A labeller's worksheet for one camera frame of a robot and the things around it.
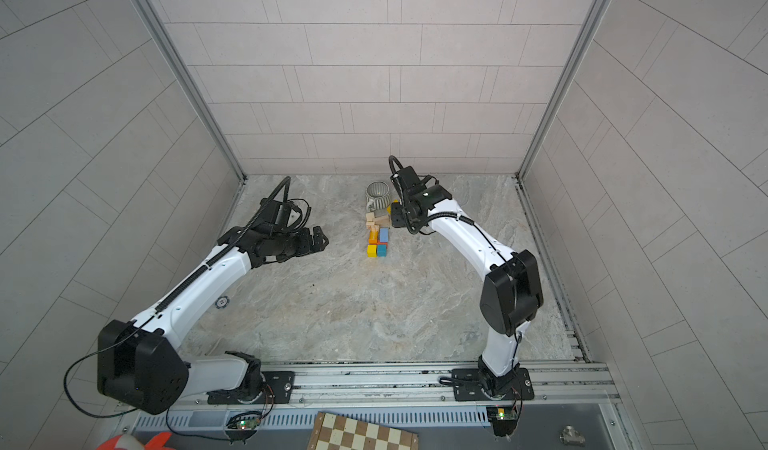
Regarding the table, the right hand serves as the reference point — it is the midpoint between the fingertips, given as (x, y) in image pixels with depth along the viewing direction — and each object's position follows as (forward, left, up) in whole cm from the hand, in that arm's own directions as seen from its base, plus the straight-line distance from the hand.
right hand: (398, 218), depth 86 cm
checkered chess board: (-47, +17, -13) cm, 52 cm away
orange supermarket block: (+3, +8, -13) cm, 15 cm away
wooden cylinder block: (-3, 0, +10) cm, 11 cm away
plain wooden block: (+10, +5, -13) cm, 17 cm away
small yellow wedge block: (-4, +2, +9) cm, 11 cm away
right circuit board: (-47, -21, -17) cm, 54 cm away
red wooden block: (0, +5, -12) cm, 13 cm away
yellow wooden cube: (-3, +9, -13) cm, 16 cm away
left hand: (-6, +21, 0) cm, 22 cm away
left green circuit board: (-45, +37, -12) cm, 59 cm away
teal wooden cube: (-2, +5, -13) cm, 15 cm away
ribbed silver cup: (+20, +7, -12) cm, 24 cm away
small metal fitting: (-51, -34, -15) cm, 63 cm away
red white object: (-47, +57, -8) cm, 74 cm away
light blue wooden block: (+3, +5, -12) cm, 13 cm away
